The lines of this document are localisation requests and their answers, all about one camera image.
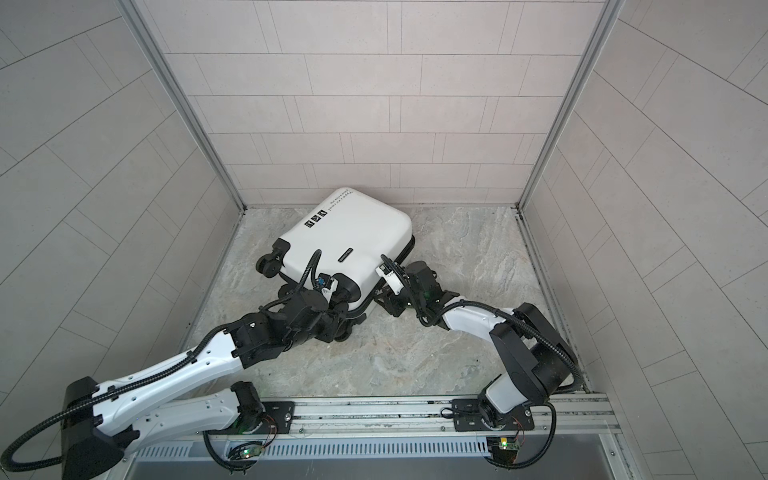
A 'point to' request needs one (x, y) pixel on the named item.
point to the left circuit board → (245, 450)
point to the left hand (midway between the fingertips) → (347, 314)
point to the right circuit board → (502, 449)
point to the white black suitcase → (352, 244)
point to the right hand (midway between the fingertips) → (378, 296)
